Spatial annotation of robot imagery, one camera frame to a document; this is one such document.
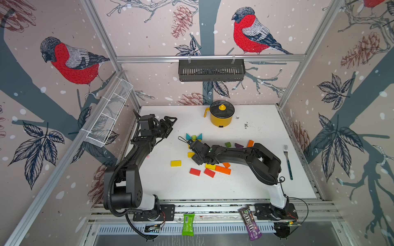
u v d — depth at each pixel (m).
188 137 1.00
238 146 0.98
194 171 0.88
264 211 0.73
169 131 0.80
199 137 1.03
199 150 0.71
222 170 0.87
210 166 0.88
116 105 0.92
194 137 1.01
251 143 1.00
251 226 0.69
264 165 0.51
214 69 1.06
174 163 0.90
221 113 1.07
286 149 0.95
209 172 0.87
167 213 0.73
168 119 0.79
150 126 0.68
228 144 0.98
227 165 0.89
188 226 0.69
